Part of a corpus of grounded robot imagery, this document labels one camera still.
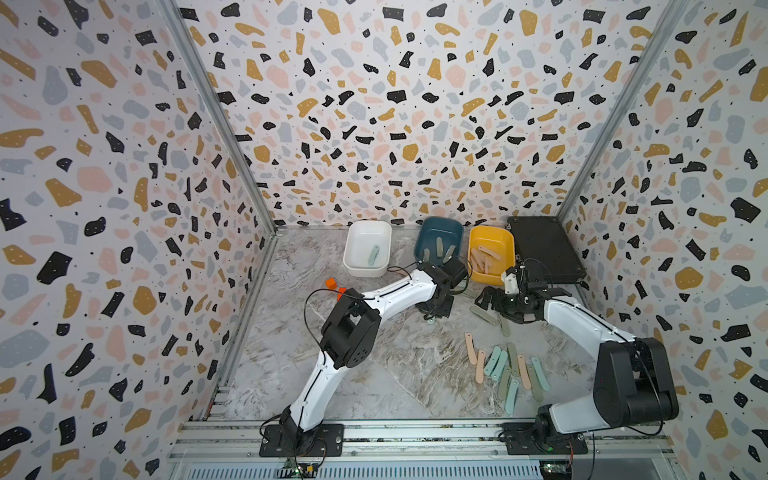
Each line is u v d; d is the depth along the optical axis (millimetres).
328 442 733
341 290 795
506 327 952
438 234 1200
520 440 733
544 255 1132
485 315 975
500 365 858
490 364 858
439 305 804
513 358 877
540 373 852
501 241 1162
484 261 1088
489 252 1132
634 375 494
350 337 542
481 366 856
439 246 1162
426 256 1121
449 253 1134
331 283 1032
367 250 1143
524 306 675
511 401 798
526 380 835
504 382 834
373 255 1130
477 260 1097
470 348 898
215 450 736
